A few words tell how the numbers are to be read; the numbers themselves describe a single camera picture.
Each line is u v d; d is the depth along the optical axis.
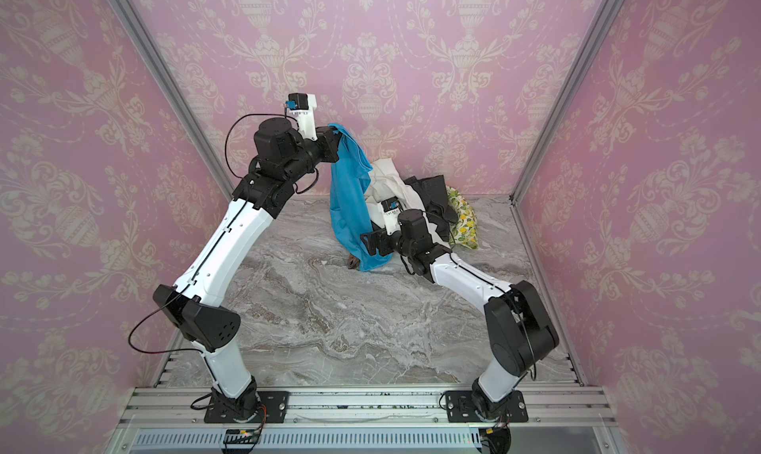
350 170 0.76
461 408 0.73
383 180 1.04
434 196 1.13
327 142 0.60
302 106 0.57
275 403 0.75
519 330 0.45
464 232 1.04
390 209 0.75
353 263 0.97
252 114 0.56
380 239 0.76
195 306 0.44
